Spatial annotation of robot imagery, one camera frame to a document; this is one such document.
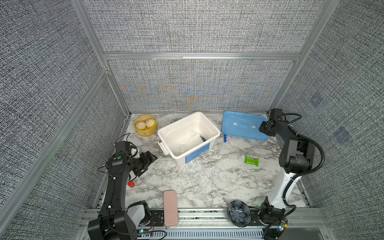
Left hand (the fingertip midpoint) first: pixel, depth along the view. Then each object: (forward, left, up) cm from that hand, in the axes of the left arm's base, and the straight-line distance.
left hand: (152, 161), depth 80 cm
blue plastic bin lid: (+35, -63, -13) cm, 73 cm away
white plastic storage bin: (+23, -20, -10) cm, 32 cm away
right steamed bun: (+34, +7, -6) cm, 36 cm away
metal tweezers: (+22, -30, -11) cm, 39 cm away
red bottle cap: (-8, +13, -10) cm, 18 cm away
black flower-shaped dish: (-25, -43, -12) cm, 51 cm away
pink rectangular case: (-15, -9, -12) cm, 21 cm away
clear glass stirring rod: (+18, -21, -10) cm, 30 cm away
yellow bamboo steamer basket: (+27, +8, -8) cm, 30 cm away
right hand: (+23, -72, -4) cm, 76 cm away
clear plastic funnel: (+14, -15, -11) cm, 23 cm away
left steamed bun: (+32, +13, -6) cm, 35 cm away
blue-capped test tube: (+11, -47, -11) cm, 50 cm away
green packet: (+3, -58, -11) cm, 60 cm away
